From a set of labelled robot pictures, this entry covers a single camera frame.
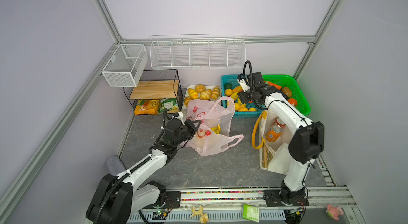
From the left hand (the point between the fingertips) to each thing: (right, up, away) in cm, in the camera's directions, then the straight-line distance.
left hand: (203, 122), depth 80 cm
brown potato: (+58, +18, +32) cm, 69 cm away
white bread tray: (+5, +22, +40) cm, 46 cm away
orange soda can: (+38, -6, +5) cm, 39 cm away
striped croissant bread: (-9, +17, +34) cm, 39 cm away
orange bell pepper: (+59, +11, +24) cm, 64 cm away
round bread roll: (-4, +21, +35) cm, 41 cm away
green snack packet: (-25, +9, +25) cm, 36 cm away
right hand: (+24, +16, +11) cm, 31 cm away
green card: (+22, -38, -11) cm, 45 cm away
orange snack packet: (-37, +7, +21) cm, 44 cm away
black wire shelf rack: (-28, +16, +17) cm, 37 cm away
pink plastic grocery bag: (+5, -5, -3) cm, 8 cm away
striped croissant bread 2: (0, +16, +32) cm, 35 cm away
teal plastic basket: (+19, +18, +32) cm, 41 cm away
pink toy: (+58, -37, -12) cm, 70 cm away
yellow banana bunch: (+7, -5, +8) cm, 12 cm away
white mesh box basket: (-50, +33, +19) cm, 63 cm away
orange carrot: (+52, +22, +35) cm, 66 cm away
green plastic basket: (+60, +26, +34) cm, 74 cm away
